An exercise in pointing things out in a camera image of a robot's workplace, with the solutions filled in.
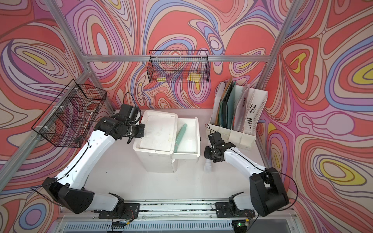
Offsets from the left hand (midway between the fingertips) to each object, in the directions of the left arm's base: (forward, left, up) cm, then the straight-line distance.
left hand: (144, 131), depth 76 cm
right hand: (-6, -36, -20) cm, 42 cm away
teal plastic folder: (+16, -47, -2) cm, 50 cm away
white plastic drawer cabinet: (-4, -11, -1) cm, 12 cm away
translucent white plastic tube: (-12, -35, -18) cm, 41 cm away
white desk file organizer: (+32, -75, -17) cm, 83 cm away
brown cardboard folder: (+18, -43, +6) cm, 47 cm away
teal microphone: (0, -18, -6) cm, 19 cm away
